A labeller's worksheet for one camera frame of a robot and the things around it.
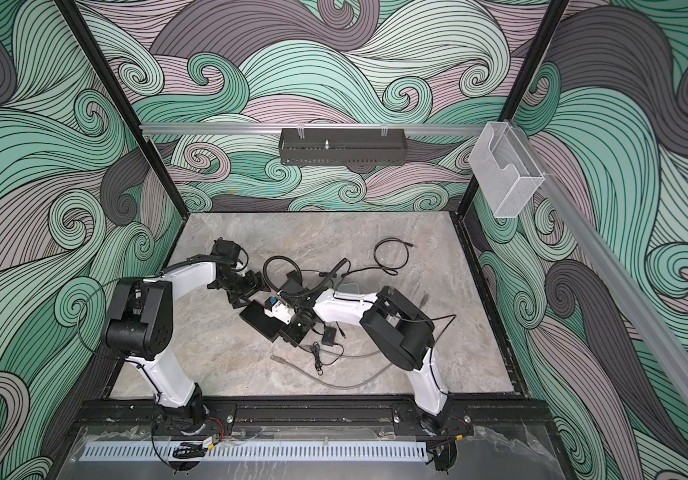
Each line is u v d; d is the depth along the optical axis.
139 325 0.49
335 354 0.84
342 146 0.96
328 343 0.85
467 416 0.73
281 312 0.80
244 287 0.85
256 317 0.91
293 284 0.75
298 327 0.76
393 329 0.50
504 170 0.78
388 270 1.03
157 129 0.93
